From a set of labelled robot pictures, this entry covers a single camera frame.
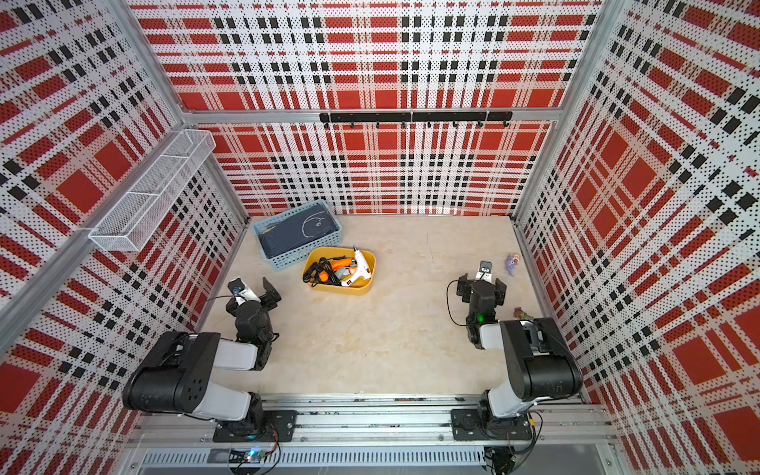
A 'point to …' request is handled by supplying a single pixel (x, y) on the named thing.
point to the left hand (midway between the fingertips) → (260, 284)
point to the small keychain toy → (522, 315)
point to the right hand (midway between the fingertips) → (484, 276)
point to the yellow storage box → (360, 287)
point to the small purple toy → (511, 261)
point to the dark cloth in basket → (296, 230)
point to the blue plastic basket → (293, 256)
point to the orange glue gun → (336, 264)
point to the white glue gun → (362, 268)
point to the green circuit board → (246, 456)
